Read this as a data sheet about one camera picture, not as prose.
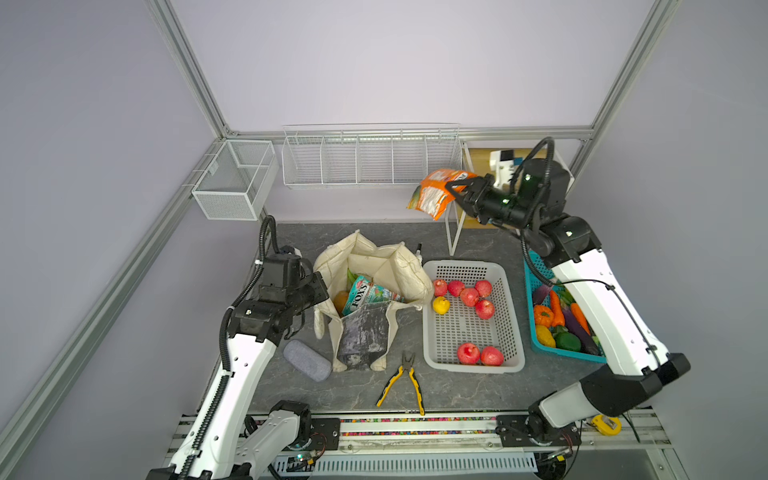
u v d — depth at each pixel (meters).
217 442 0.38
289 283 0.54
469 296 0.93
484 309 0.91
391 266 0.92
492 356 0.81
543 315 0.89
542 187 0.44
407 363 0.85
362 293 0.86
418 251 1.11
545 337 0.84
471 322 0.92
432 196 0.65
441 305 0.91
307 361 0.83
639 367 0.39
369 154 0.98
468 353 0.81
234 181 1.00
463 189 0.61
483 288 0.96
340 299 0.90
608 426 0.74
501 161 0.58
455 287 0.96
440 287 0.96
